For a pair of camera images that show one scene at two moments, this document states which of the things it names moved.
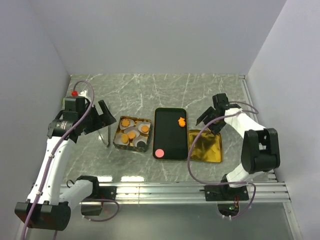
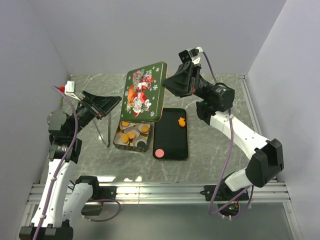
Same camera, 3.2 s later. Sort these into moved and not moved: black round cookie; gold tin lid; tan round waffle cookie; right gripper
Moved: gold tin lid; right gripper
Not moved: black round cookie; tan round waffle cookie
